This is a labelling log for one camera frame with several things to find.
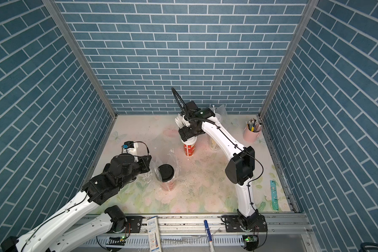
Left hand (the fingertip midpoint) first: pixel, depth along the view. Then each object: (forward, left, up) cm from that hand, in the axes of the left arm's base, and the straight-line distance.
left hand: (157, 158), depth 72 cm
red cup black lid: (-6, -5, -4) cm, 8 cm away
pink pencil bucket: (+23, -54, -13) cm, 60 cm away
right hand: (+17, -15, -3) cm, 23 cm away
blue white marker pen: (-31, -25, -21) cm, 45 cm away
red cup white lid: (+12, -15, -8) cm, 21 cm away
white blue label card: (-26, +1, -20) cm, 33 cm away
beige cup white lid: (+18, -29, -15) cm, 38 cm away
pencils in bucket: (+27, -54, -7) cm, 60 cm away
